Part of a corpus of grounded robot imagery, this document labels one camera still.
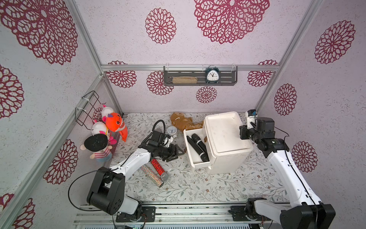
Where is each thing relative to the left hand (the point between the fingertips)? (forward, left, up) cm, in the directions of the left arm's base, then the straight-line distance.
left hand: (181, 155), depth 82 cm
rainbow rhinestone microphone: (-9, +17, -9) cm, 21 cm away
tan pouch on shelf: (+39, -2, +23) cm, 46 cm away
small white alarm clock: (+24, +7, -9) cm, 27 cm away
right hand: (+11, -34, +15) cm, 38 cm away
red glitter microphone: (-9, +11, -8) cm, 16 cm away
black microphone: (+9, -11, -1) cm, 14 cm away
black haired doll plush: (+2, +45, +10) cm, 46 cm away
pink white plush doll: (+14, +49, +8) cm, 52 cm away
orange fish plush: (+19, +41, +7) cm, 46 cm away
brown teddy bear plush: (+29, -1, -5) cm, 29 cm away
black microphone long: (+5, -10, -2) cm, 11 cm away
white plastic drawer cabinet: (-5, -23, +12) cm, 27 cm away
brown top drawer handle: (+6, -14, +7) cm, 17 cm away
